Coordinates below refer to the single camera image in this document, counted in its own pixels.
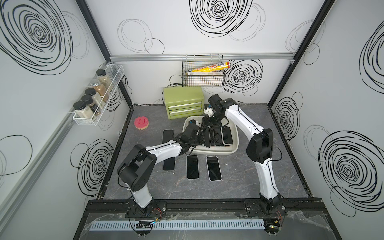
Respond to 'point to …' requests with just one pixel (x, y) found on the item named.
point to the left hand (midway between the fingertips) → (207, 136)
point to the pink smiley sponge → (141, 122)
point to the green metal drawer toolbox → (185, 102)
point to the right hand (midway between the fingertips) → (205, 127)
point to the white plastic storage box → (203, 150)
